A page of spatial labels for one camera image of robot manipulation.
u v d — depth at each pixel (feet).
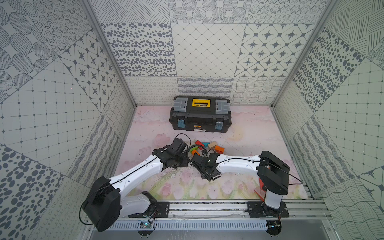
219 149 3.14
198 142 3.21
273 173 1.50
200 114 3.05
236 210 2.46
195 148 3.06
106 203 1.29
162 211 2.41
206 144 3.14
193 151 3.05
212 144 3.16
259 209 2.45
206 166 2.04
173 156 2.06
